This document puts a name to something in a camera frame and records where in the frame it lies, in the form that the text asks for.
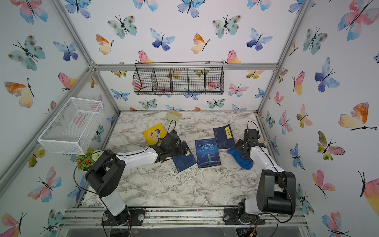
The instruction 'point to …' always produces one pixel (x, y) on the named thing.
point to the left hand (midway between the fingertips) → (187, 147)
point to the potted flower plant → (86, 162)
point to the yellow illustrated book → (152, 134)
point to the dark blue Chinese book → (182, 162)
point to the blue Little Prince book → (207, 152)
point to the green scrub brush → (173, 115)
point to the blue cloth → (246, 164)
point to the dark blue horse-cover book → (224, 137)
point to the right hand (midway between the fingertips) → (244, 148)
